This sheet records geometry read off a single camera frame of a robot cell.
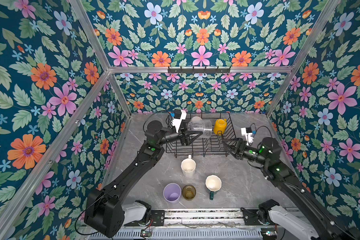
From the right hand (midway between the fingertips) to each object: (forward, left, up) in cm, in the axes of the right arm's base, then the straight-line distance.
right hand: (223, 144), depth 66 cm
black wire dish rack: (+17, +8, -29) cm, 35 cm away
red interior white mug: (+35, +11, -20) cm, 41 cm away
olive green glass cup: (-12, +16, -30) cm, 36 cm away
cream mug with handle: (+1, +16, -25) cm, 30 cm away
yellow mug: (+27, -5, -19) cm, 34 cm away
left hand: (+3, +11, +9) cm, 14 cm away
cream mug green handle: (-9, +3, -26) cm, 27 cm away
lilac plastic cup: (-12, +26, -30) cm, 41 cm away
